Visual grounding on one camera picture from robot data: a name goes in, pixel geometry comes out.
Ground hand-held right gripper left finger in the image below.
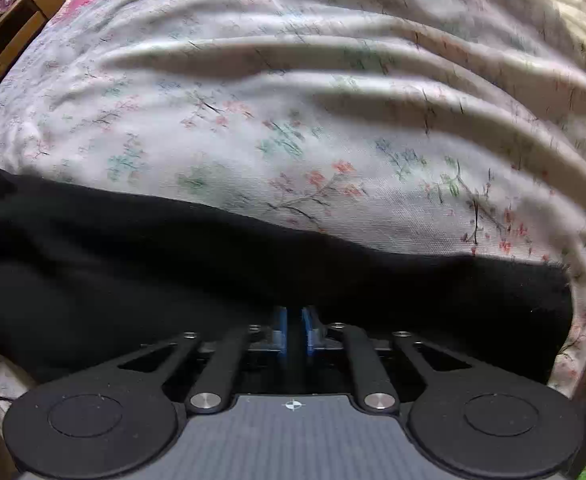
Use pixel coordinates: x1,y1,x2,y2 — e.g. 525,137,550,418
117,306,290,415

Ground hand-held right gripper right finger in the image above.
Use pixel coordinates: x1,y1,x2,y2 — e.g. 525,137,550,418
300,306,474,415

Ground black pants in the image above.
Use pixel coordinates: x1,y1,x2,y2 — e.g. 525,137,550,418
0,167,574,396

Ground white small-flower bedsheet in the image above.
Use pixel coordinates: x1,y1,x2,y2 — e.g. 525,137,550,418
0,0,586,401

